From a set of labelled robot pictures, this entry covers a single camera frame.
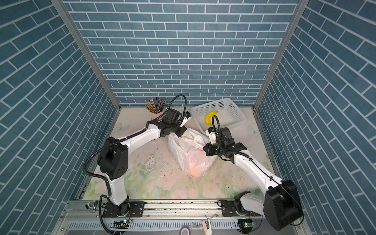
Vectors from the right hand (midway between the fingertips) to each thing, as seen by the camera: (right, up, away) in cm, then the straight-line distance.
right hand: (205, 148), depth 83 cm
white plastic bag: (-10, -2, +2) cm, 10 cm away
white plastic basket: (+22, +21, +33) cm, 44 cm away
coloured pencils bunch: (-34, +27, +23) cm, 49 cm away
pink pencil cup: (-35, +19, +20) cm, 44 cm away
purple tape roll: (-10, -35, -14) cm, 39 cm away
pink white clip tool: (0, -34, -15) cm, 37 cm away
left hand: (-10, +11, +9) cm, 18 cm away
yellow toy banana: (+4, +19, +29) cm, 35 cm away
